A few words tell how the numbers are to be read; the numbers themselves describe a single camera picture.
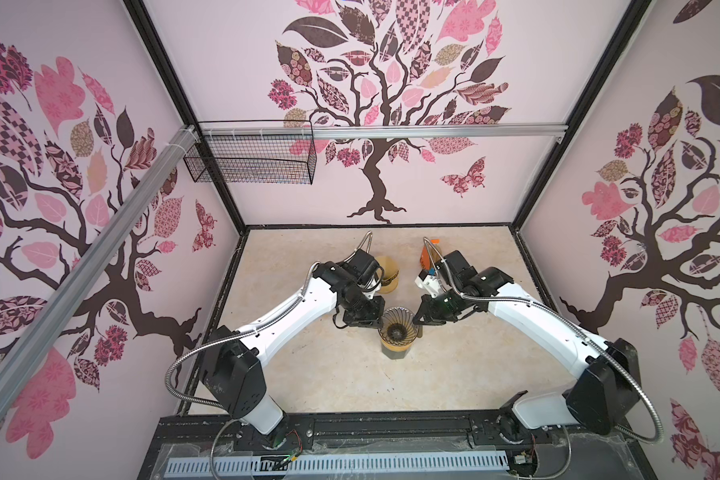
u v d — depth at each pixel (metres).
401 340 0.78
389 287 0.91
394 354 0.83
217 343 0.41
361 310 0.66
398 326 0.81
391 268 0.92
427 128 0.92
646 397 0.37
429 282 0.74
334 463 0.70
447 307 0.66
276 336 0.45
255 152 0.95
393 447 0.73
